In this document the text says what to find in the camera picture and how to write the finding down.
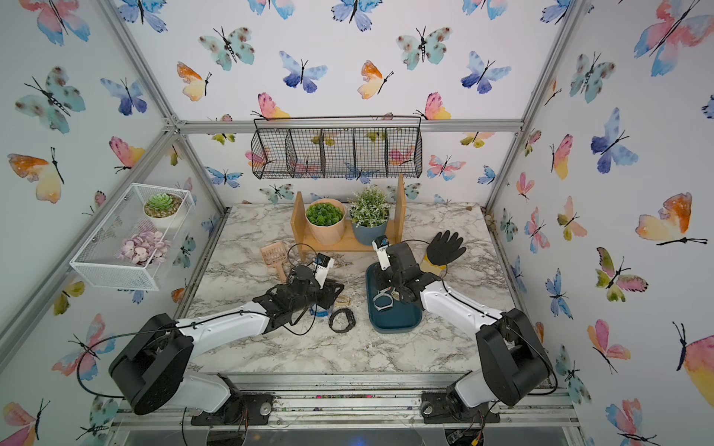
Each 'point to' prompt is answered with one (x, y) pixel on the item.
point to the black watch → (351, 320)
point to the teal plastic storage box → (399, 318)
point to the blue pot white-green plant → (369, 214)
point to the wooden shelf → (304, 242)
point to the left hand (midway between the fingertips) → (342, 282)
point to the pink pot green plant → (326, 218)
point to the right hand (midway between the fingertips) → (377, 265)
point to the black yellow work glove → (441, 251)
